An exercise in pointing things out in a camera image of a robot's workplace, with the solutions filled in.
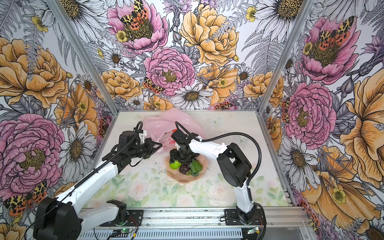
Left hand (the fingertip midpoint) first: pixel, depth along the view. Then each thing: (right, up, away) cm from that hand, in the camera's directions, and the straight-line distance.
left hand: (162, 148), depth 80 cm
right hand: (+7, -11, +5) cm, 14 cm away
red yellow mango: (+5, +10, +7) cm, 13 cm away
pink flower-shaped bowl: (+6, -15, +5) cm, 17 cm away
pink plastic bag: (-4, +11, +14) cm, 19 cm away
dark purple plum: (+11, -12, +5) cm, 17 cm away
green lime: (+6, -10, +5) cm, 13 cm away
